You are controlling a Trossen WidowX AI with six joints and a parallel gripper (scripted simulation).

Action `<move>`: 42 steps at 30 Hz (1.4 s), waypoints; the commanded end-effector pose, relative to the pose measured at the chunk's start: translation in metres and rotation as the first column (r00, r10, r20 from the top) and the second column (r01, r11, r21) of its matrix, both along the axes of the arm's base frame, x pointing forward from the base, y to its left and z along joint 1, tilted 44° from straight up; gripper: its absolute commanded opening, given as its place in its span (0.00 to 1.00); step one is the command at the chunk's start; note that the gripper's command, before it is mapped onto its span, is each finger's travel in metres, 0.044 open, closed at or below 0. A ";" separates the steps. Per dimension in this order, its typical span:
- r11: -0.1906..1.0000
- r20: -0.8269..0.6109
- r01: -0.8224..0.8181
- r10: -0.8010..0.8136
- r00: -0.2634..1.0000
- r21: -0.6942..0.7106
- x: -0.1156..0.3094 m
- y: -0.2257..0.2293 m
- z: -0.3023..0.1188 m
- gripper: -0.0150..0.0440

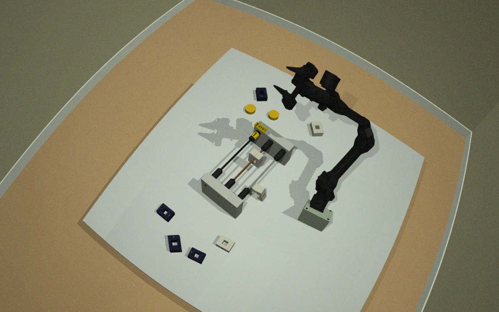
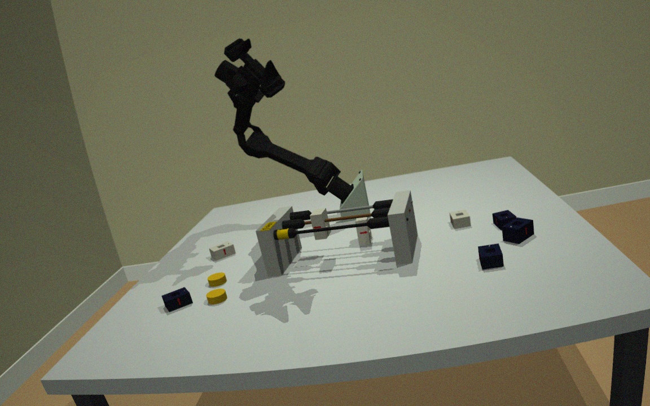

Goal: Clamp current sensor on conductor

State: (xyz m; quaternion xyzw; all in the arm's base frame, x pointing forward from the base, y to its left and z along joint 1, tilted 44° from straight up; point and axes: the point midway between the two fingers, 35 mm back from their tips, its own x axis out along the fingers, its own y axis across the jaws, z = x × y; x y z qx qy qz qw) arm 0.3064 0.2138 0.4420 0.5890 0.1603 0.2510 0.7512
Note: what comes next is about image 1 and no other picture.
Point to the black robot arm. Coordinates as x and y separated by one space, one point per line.
327 181

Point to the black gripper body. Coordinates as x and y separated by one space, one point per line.
304 88

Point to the small beige block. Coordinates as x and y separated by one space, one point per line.
229 242

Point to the yellow short cylinder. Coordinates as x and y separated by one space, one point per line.
250 109
273 115

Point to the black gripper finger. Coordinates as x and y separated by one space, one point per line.
286 96
303 71

